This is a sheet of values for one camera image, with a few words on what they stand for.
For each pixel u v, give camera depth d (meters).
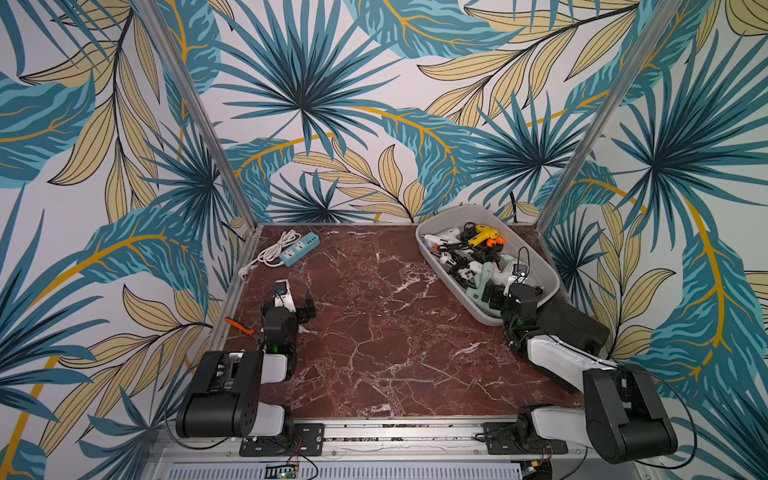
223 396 0.44
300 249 1.09
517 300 0.67
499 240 1.07
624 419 0.42
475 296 0.92
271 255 1.07
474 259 1.02
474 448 0.73
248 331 0.90
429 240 1.07
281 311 0.71
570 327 0.88
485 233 1.05
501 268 1.03
